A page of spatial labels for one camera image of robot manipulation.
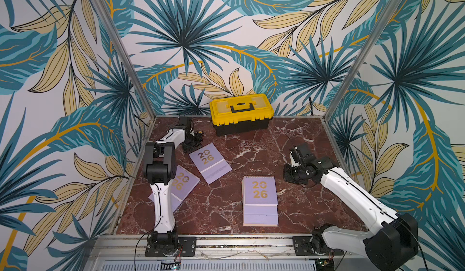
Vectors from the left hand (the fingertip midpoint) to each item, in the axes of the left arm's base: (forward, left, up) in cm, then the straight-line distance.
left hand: (203, 144), depth 104 cm
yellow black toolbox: (+11, -21, +14) cm, 27 cm away
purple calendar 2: (-25, +8, -1) cm, 26 cm away
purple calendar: (-11, -5, -1) cm, 12 cm away
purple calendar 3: (-34, -30, +1) cm, 45 cm away
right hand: (-24, -40, +10) cm, 48 cm away
